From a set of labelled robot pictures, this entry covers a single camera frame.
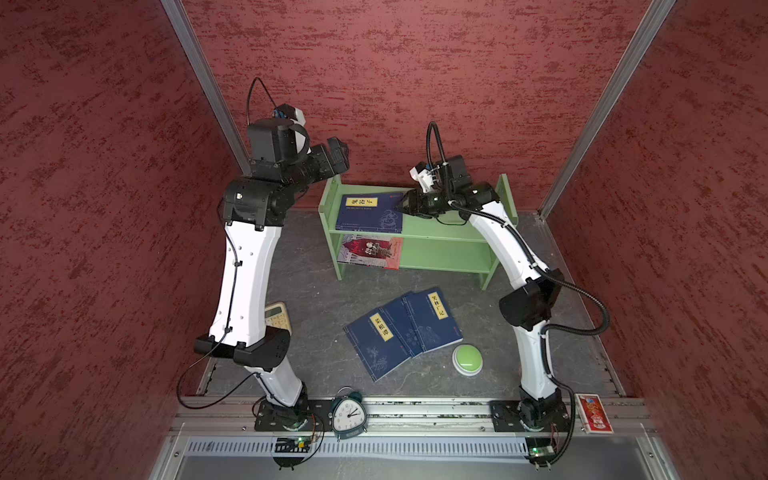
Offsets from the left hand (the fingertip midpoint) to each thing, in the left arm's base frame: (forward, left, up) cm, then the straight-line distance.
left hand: (328, 160), depth 63 cm
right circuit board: (-48, -51, -49) cm, 85 cm away
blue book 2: (-23, -10, -48) cm, 54 cm away
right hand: (+4, -16, -20) cm, 26 cm away
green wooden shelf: (+5, -26, -36) cm, 44 cm away
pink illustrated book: (+2, -7, -35) cm, 36 cm away
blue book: (+5, -8, -21) cm, 23 cm away
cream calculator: (-15, +22, -46) cm, 53 cm away
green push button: (-28, -36, -46) cm, 65 cm away
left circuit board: (-49, +11, -52) cm, 72 cm away
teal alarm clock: (-42, -4, -44) cm, 61 cm away
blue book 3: (-14, -16, -47) cm, 52 cm away
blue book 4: (-15, -27, -48) cm, 57 cm away
